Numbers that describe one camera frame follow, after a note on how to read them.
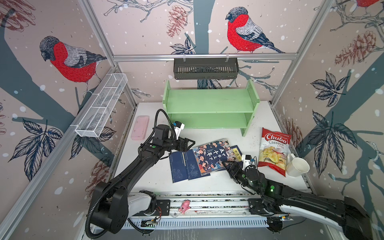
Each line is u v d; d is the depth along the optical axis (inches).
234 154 35.2
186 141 28.5
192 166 33.7
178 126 28.9
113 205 15.6
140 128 42.0
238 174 27.5
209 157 34.4
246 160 29.4
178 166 33.7
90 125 27.6
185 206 28.7
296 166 31.5
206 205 29.9
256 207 28.7
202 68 41.9
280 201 22.6
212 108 31.3
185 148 28.1
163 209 28.9
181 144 28.0
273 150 35.2
